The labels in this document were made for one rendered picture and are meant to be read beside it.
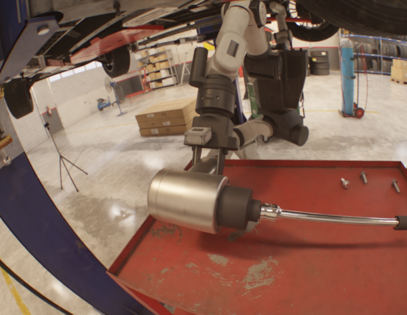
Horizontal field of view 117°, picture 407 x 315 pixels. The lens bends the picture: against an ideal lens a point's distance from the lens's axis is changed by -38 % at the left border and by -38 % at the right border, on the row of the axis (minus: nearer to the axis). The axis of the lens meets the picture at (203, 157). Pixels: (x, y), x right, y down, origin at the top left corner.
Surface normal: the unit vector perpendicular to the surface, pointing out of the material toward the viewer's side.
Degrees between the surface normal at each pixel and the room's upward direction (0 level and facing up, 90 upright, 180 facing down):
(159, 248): 0
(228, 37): 68
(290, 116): 49
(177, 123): 90
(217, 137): 54
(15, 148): 90
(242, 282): 0
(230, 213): 59
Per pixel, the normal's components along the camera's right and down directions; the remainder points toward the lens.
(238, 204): -0.29, -0.39
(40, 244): 0.91, 0.01
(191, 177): -0.11, -0.84
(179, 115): -0.33, 0.51
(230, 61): 0.34, -0.01
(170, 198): -0.34, -0.14
